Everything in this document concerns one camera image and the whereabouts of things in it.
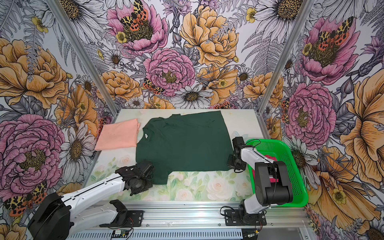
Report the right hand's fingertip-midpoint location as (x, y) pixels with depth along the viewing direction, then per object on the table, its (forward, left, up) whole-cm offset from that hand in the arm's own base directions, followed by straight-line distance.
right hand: (232, 168), depth 90 cm
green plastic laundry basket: (+7, -29, +6) cm, 31 cm away
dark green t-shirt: (+20, +19, +1) cm, 28 cm away
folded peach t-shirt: (+26, +75, +3) cm, 79 cm away
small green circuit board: (-30, +57, 0) cm, 65 cm away
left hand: (-11, +49, +1) cm, 50 cm away
